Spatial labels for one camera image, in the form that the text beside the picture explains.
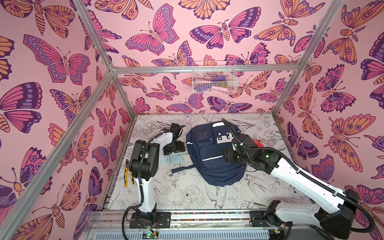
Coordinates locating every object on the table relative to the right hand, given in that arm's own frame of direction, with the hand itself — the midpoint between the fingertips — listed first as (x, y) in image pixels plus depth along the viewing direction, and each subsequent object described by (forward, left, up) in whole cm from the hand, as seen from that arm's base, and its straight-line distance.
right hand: (226, 150), depth 75 cm
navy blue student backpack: (+15, +9, -16) cm, 23 cm away
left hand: (+13, +27, -20) cm, 37 cm away
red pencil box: (+19, -27, -22) cm, 40 cm away
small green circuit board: (-33, +38, -24) cm, 56 cm away
